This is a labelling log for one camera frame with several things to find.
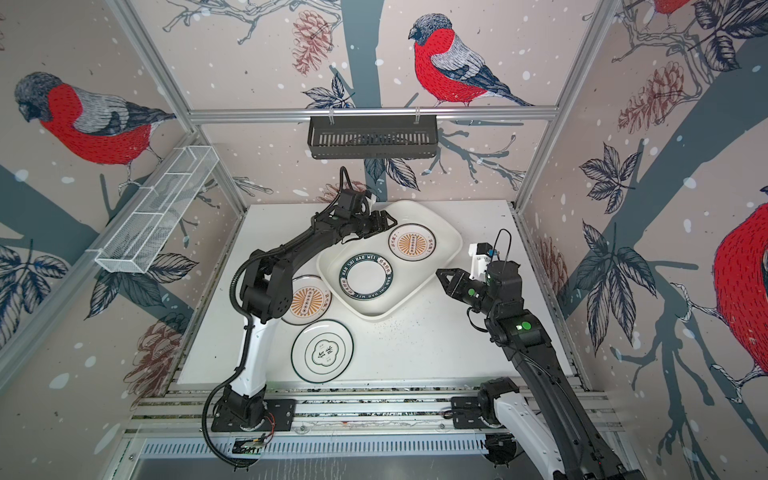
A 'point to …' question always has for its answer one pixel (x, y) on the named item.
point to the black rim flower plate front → (322, 351)
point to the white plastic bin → (411, 278)
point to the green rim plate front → (365, 276)
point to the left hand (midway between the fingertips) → (392, 223)
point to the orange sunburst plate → (311, 301)
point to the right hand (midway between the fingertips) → (435, 275)
